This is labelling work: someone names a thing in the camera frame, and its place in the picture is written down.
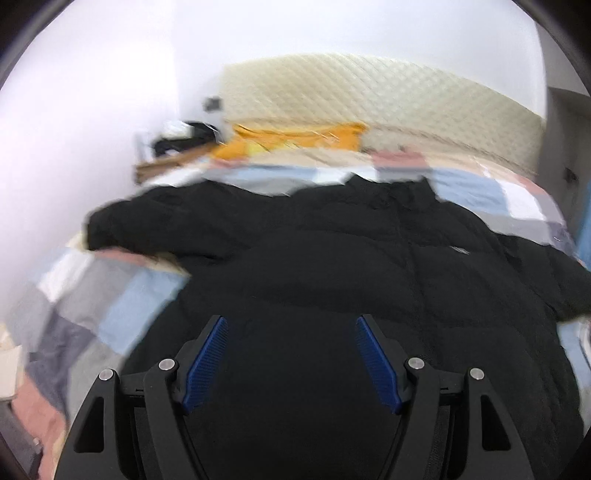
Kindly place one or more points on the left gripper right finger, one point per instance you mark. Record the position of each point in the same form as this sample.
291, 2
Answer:
451, 425

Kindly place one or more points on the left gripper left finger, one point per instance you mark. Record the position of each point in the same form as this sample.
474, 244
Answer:
133, 426

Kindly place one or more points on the black puffer jacket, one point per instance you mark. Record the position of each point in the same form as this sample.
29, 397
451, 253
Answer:
292, 398

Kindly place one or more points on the plaid patchwork duvet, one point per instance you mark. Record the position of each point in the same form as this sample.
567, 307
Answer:
84, 311

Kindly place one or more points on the wooden nightstand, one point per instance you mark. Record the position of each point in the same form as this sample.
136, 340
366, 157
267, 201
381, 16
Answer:
145, 171

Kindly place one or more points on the black bag on nightstand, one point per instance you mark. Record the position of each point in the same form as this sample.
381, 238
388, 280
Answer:
180, 136

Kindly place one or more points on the yellow pillow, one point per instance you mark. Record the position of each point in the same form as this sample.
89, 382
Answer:
247, 142

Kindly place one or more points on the cream quilted headboard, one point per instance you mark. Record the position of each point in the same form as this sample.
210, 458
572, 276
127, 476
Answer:
400, 103

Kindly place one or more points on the black wall socket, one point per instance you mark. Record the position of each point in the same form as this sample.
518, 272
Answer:
212, 104

